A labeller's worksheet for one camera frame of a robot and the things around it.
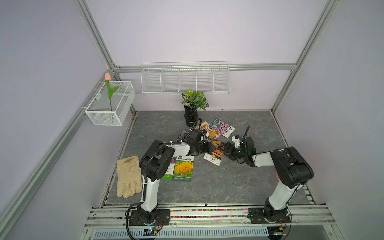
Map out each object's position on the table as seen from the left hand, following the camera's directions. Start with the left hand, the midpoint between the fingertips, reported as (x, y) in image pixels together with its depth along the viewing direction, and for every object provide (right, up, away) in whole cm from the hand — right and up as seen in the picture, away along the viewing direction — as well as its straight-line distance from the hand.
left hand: (213, 149), depth 95 cm
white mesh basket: (-57, +27, -14) cm, 65 cm away
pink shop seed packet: (0, +9, +11) cm, 14 cm away
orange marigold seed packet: (+1, -5, -1) cm, 5 cm away
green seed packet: (-27, -14, -6) cm, 31 cm away
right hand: (+4, 0, 0) cm, 4 cm away
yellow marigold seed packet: (-19, -11, -4) cm, 22 cm away
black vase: (-15, +22, +10) cm, 29 cm away
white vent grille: (-21, -36, -24) cm, 48 cm away
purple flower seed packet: (+9, +13, +14) cm, 21 cm away
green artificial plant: (-12, +31, -1) cm, 33 cm away
